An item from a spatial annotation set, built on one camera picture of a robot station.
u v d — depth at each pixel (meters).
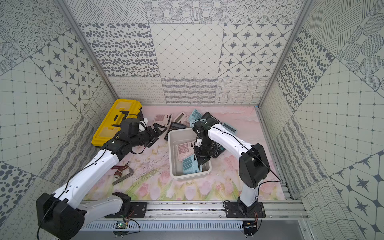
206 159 0.72
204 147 0.68
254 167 0.46
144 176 0.86
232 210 0.73
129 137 0.58
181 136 0.90
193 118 1.04
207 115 1.10
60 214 0.37
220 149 0.95
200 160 0.72
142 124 0.62
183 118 1.09
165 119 1.10
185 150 0.93
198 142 0.78
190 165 0.81
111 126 0.87
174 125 1.04
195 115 1.07
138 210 0.73
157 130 0.69
